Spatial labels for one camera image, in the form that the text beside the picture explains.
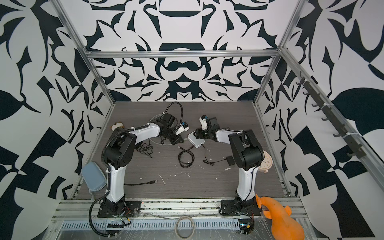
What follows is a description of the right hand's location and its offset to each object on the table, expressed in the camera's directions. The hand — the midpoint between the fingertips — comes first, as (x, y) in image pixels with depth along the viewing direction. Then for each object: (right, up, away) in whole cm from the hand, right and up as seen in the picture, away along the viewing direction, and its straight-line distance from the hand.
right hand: (197, 131), depth 100 cm
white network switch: (-2, -6, -4) cm, 7 cm away
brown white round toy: (-55, +5, +4) cm, 55 cm away
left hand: (-10, -3, -3) cm, 10 cm away
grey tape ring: (-11, -41, -31) cm, 52 cm away
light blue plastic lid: (-57, -23, -18) cm, 64 cm away
